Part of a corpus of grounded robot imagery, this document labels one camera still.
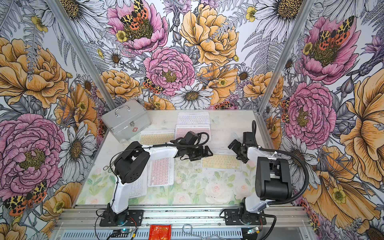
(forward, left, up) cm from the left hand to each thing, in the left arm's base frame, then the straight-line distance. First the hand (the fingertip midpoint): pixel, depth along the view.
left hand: (205, 159), depth 91 cm
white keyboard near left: (-15, +37, -4) cm, 40 cm away
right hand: (+5, -17, -1) cm, 18 cm away
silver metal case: (+22, +49, +11) cm, 55 cm away
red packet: (-35, +22, -2) cm, 42 cm away
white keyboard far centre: (+36, +7, -2) cm, 36 cm away
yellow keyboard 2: (-1, -13, -3) cm, 13 cm away
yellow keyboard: (+19, +35, -3) cm, 40 cm away
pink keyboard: (-6, +26, -3) cm, 27 cm away
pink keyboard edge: (+24, +15, -2) cm, 29 cm away
